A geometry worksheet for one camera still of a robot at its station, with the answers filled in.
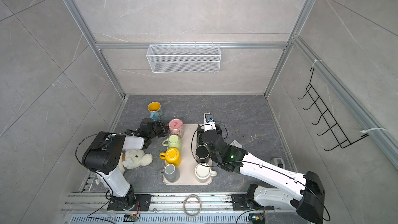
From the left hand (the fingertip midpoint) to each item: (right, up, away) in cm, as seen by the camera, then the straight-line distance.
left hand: (171, 116), depth 95 cm
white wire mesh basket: (+7, +38, +6) cm, 40 cm away
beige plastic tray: (+10, -29, -13) cm, 34 cm away
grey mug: (+4, -26, -22) cm, 34 cm away
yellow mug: (+3, -20, -15) cm, 25 cm away
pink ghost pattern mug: (+4, -6, -7) cm, 10 cm away
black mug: (+19, -19, -14) cm, 31 cm away
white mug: (+20, -27, -18) cm, 38 cm away
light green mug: (+3, -13, -11) cm, 17 cm away
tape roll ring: (+10, -41, -22) cm, 48 cm away
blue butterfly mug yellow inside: (-10, +3, +3) cm, 11 cm away
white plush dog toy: (-17, -21, -17) cm, 32 cm away
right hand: (+20, -2, -22) cm, 30 cm away
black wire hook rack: (+74, -7, -37) cm, 83 cm away
